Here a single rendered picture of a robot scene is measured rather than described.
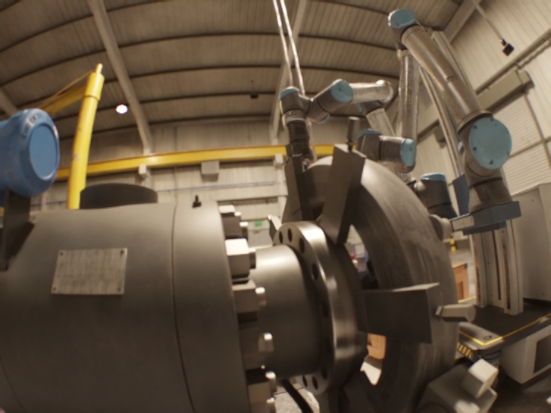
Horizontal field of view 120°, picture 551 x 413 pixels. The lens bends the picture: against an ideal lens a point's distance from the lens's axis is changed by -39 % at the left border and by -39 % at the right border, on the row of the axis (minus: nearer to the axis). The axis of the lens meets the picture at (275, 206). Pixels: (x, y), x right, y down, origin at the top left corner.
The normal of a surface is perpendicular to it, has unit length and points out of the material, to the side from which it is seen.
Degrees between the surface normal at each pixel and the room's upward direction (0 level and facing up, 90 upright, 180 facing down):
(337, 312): 84
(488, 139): 95
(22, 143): 95
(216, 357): 89
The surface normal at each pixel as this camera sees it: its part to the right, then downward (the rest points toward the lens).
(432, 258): 0.24, -0.47
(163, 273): 0.18, -0.65
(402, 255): -0.96, 0.06
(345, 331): 0.26, -0.17
